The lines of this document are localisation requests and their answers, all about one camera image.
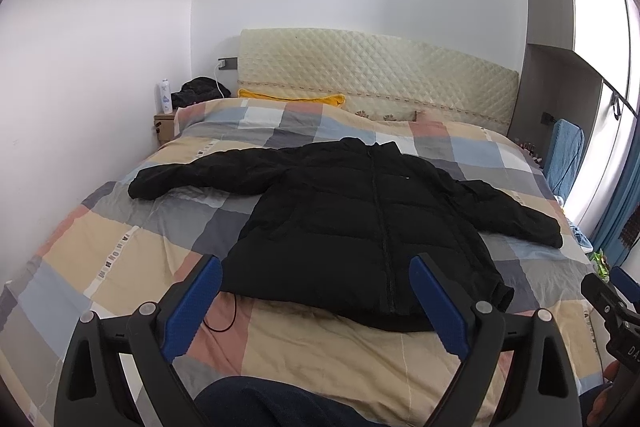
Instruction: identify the plaid patchwork quilt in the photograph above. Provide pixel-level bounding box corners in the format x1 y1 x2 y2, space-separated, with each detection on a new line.
0 96 609 427

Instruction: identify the white spray bottle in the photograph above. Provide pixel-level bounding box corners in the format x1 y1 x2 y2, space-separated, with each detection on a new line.
158 79 174 115

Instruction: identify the green white package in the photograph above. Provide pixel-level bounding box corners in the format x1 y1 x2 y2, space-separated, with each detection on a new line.
588 251 611 283

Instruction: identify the person's dark trouser leg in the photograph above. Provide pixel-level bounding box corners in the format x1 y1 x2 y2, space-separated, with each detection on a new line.
194 376 378 426

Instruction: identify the yellow pillow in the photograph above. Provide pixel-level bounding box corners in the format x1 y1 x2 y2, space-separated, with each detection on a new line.
238 89 346 107

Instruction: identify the black puffer jacket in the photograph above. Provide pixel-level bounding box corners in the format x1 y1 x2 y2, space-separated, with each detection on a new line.
128 138 563 333

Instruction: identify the wooden nightstand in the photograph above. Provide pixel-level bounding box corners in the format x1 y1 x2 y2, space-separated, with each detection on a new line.
153 113 178 146

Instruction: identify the person's right hand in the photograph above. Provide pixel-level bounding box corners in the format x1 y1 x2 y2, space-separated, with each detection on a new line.
580 360 620 426

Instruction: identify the black clothes hanger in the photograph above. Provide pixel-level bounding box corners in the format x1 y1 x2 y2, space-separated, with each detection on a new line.
610 92 623 120

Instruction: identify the cream quilted headboard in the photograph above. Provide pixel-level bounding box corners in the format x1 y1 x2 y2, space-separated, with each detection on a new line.
238 28 520 133

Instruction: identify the blue cloth on shelf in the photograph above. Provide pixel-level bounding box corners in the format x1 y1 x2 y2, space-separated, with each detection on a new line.
572 227 593 254

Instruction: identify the wall power socket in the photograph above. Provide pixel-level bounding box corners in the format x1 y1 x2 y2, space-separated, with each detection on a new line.
217 56 239 70

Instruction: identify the white charger cable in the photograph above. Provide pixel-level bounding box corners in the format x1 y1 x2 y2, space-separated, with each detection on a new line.
214 60 232 99

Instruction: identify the black cable on bed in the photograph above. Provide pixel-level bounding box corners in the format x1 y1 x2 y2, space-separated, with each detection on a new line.
200 293 240 334

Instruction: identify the grey tall wardrobe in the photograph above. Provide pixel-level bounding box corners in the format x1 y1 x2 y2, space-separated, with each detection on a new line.
509 0 639 236

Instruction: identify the blue towel on chair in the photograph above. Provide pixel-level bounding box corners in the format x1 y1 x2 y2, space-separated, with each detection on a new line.
544 119 586 202

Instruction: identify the blue curtain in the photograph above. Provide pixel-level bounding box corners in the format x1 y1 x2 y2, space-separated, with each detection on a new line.
591 133 639 267

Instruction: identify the floral cream pillow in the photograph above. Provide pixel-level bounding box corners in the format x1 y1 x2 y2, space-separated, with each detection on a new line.
342 95 416 121

